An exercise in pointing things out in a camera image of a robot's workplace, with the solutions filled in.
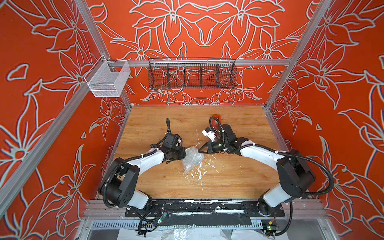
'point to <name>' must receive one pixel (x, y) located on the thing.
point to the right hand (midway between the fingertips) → (198, 149)
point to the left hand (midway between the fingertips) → (186, 153)
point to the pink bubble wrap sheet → (193, 158)
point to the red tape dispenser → (217, 116)
